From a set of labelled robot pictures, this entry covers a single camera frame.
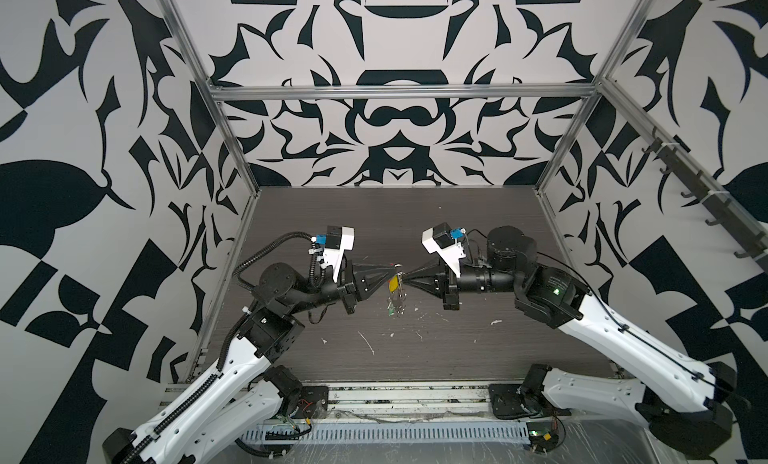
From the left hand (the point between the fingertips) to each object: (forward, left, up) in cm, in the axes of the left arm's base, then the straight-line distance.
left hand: (397, 266), depth 53 cm
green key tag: (+8, 0, -41) cm, 41 cm away
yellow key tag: (0, 0, -6) cm, 6 cm away
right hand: (-1, -2, -4) cm, 4 cm away
